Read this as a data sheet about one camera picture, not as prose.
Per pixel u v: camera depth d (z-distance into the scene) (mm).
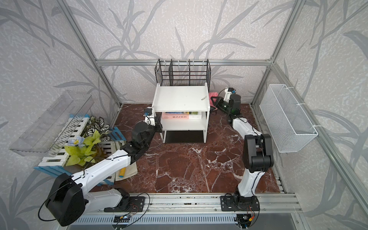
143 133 580
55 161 621
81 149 707
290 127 615
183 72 1027
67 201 392
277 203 756
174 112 865
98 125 748
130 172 832
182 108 707
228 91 825
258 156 489
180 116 868
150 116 648
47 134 655
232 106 715
